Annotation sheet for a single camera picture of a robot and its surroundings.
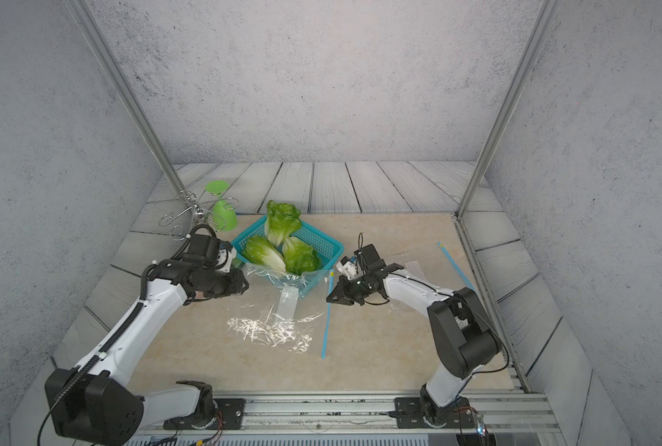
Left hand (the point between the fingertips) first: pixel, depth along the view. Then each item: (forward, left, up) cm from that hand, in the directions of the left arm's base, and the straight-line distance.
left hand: (247, 284), depth 80 cm
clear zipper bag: (-4, -11, -9) cm, 15 cm away
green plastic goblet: (+23, +11, +5) cm, 26 cm away
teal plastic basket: (+20, -23, -11) cm, 32 cm away
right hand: (-3, -23, -6) cm, 24 cm away
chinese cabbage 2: (+15, -13, -7) cm, 21 cm away
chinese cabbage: (+26, -7, -1) cm, 27 cm away
